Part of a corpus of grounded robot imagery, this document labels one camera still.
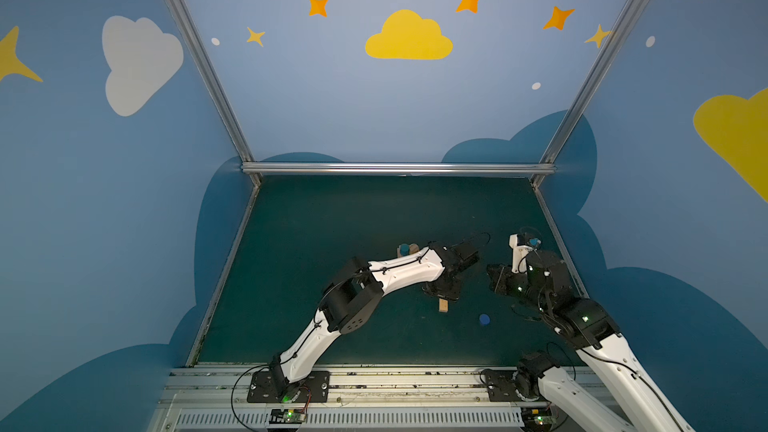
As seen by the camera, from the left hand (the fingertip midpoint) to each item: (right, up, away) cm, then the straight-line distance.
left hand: (452, 297), depth 87 cm
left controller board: (-43, -23, -17) cm, 52 cm away
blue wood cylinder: (+9, -6, -1) cm, 11 cm away
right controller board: (+17, -25, -16) cm, 34 cm away
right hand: (+7, +13, -13) cm, 20 cm away
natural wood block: (-2, -3, +1) cm, 4 cm away
